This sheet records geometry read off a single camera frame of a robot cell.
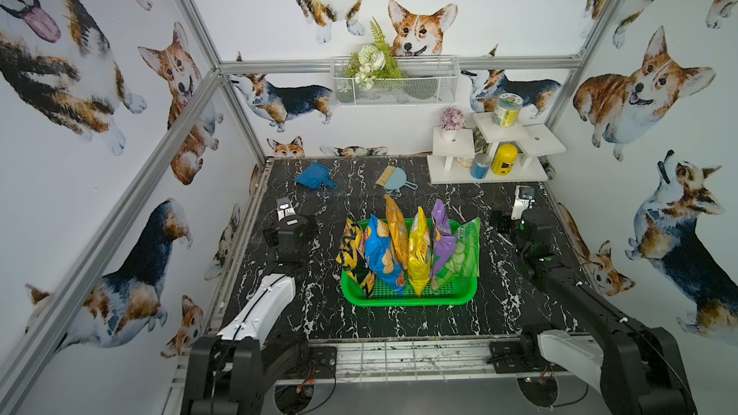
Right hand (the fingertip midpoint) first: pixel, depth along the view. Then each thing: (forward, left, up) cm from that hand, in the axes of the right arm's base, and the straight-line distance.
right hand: (522, 199), depth 84 cm
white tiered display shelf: (+32, +1, -12) cm, 34 cm away
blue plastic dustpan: (+27, +69, -19) cm, 77 cm away
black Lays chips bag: (-17, +48, +1) cm, 51 cm away
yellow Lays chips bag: (-16, +31, +1) cm, 35 cm away
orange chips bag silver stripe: (-10, +36, -1) cm, 37 cm away
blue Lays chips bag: (-18, +41, +1) cm, 45 cm away
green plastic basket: (-21, +39, -18) cm, 48 cm away
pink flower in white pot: (+29, +17, +6) cm, 34 cm away
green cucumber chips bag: (-16, +18, -1) cm, 25 cm away
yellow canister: (+25, -4, -9) cm, 27 cm away
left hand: (-2, +69, -1) cm, 69 cm away
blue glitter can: (+25, +4, -13) cm, 28 cm away
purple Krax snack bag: (-15, +25, +4) cm, 29 cm away
